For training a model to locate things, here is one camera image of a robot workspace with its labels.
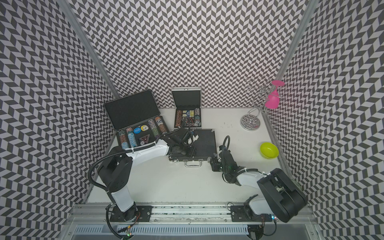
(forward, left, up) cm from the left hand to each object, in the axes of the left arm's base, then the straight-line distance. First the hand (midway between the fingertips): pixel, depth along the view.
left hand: (194, 155), depth 87 cm
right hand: (-3, -11, -6) cm, 13 cm away
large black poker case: (+26, +40, +2) cm, 48 cm away
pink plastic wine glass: (+29, -49, +18) cm, 60 cm away
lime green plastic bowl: (+6, -48, -6) cm, 49 cm away
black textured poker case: (+6, -7, 0) cm, 9 cm away
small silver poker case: (+44, +6, 0) cm, 44 cm away
